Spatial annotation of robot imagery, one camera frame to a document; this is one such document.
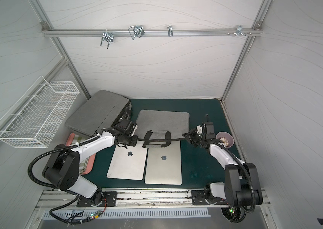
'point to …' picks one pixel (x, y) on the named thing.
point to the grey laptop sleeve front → (104, 109)
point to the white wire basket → (36, 118)
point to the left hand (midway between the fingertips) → (135, 141)
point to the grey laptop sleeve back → (158, 128)
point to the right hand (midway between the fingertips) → (183, 133)
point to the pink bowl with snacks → (226, 138)
